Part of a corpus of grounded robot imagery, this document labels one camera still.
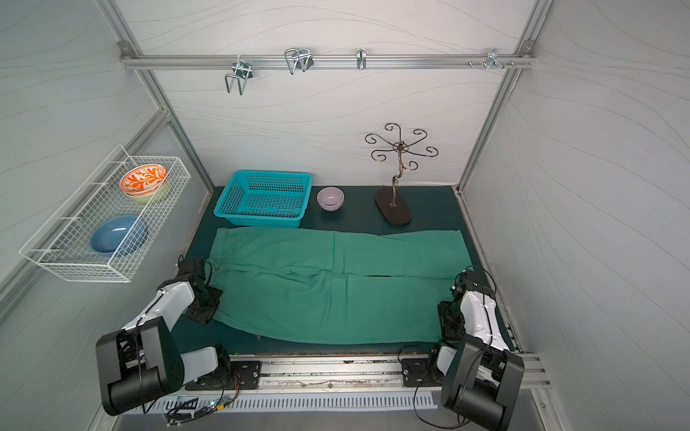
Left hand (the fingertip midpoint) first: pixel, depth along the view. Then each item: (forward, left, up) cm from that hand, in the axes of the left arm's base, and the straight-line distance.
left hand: (216, 306), depth 86 cm
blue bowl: (+6, +14, +32) cm, 36 cm away
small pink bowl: (+45, -34, +4) cm, 57 cm away
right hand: (-3, -74, -1) cm, 74 cm away
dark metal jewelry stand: (+43, -61, +2) cm, 75 cm away
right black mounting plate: (-17, -63, 0) cm, 65 cm away
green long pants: (+8, -26, 0) cm, 27 cm away
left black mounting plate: (-19, -14, 0) cm, 24 cm away
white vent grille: (-24, -60, -1) cm, 65 cm away
